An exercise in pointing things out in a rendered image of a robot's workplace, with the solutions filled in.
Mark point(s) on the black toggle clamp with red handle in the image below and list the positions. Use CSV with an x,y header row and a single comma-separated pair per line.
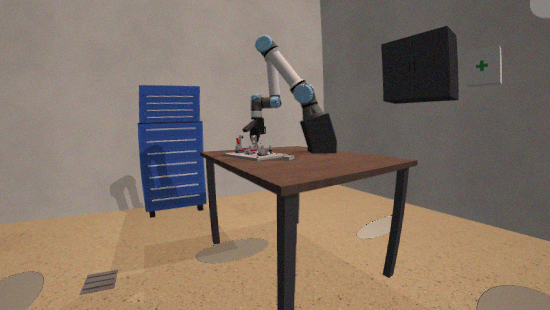
x,y
261,151

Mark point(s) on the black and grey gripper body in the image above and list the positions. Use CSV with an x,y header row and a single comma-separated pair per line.
x,y
260,126

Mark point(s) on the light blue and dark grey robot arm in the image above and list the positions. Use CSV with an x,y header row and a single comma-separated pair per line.
x,y
302,93

